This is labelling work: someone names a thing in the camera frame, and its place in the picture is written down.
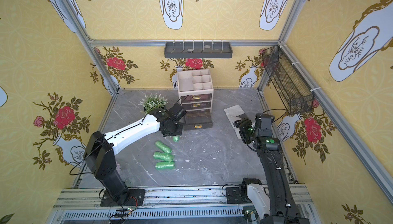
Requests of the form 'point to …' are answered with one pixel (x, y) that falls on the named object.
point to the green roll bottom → (162, 165)
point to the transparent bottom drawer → (197, 119)
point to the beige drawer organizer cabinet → (195, 89)
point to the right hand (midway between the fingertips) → (235, 125)
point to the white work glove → (232, 113)
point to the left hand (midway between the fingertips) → (180, 132)
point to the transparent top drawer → (196, 97)
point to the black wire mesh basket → (296, 97)
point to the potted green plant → (150, 102)
